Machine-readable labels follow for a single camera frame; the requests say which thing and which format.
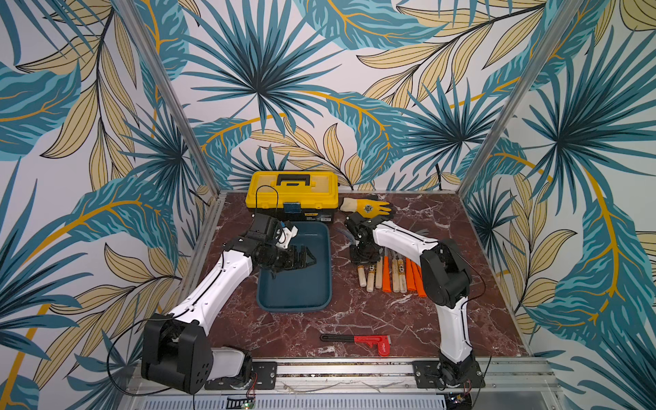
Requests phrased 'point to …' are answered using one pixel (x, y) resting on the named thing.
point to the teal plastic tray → (305, 289)
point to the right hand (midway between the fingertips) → (359, 262)
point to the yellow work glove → (365, 207)
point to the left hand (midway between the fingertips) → (304, 266)
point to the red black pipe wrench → (383, 341)
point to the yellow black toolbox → (293, 196)
